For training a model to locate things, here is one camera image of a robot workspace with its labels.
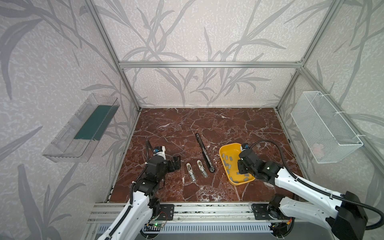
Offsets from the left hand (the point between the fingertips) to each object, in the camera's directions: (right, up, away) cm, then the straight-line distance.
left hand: (176, 153), depth 83 cm
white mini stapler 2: (+15, -10, +3) cm, 18 cm away
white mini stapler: (+8, -11, +2) cm, 14 cm away
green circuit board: (-6, -31, -13) cm, 34 cm away
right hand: (+36, -3, 0) cm, 36 cm away
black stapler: (+16, -2, +10) cm, 19 cm away
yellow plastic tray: (+32, -3, +12) cm, 35 cm away
